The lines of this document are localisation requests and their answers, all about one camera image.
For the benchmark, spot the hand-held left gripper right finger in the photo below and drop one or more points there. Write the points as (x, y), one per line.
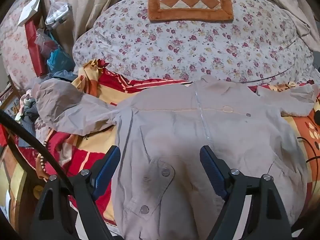
(212, 170)

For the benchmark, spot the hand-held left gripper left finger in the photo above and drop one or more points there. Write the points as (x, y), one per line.
(107, 170)

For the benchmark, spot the beige jacket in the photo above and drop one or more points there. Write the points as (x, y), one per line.
(175, 130)

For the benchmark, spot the pile of clothes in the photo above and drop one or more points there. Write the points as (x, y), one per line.
(27, 107)

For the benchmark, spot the red orange patterned blanket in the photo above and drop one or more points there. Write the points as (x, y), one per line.
(82, 150)

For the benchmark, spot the blue plastic bag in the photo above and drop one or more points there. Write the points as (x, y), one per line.
(58, 60)

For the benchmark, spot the floral quilt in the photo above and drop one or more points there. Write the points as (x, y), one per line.
(175, 42)

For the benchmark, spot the red cloth strip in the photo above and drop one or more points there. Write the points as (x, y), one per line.
(35, 47)

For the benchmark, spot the clear bag with red contents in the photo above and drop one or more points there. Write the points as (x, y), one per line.
(46, 41)

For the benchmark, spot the floral pillow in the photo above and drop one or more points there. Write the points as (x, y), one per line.
(15, 50)

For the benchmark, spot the clear plastic bag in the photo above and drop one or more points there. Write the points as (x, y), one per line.
(57, 15)

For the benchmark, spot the orange checkered cushion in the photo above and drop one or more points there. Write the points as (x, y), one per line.
(155, 13)

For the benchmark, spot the white paper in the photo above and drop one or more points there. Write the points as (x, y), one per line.
(28, 10)

